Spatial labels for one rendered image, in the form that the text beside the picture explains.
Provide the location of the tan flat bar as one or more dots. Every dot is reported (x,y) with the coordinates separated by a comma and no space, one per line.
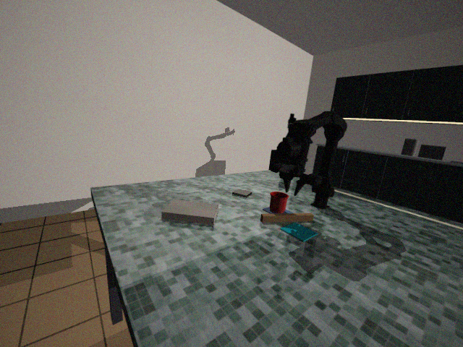
(287,217)

